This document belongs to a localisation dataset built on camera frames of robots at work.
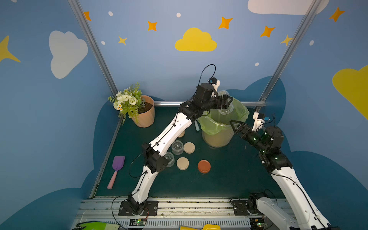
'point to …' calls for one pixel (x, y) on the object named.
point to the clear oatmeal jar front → (170, 157)
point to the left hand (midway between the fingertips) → (230, 97)
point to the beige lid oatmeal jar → (177, 147)
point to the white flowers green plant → (128, 101)
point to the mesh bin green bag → (216, 130)
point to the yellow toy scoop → (205, 227)
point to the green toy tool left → (99, 225)
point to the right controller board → (257, 224)
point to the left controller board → (137, 222)
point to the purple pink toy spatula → (118, 163)
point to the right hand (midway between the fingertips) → (236, 122)
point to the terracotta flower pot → (145, 117)
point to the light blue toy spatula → (197, 126)
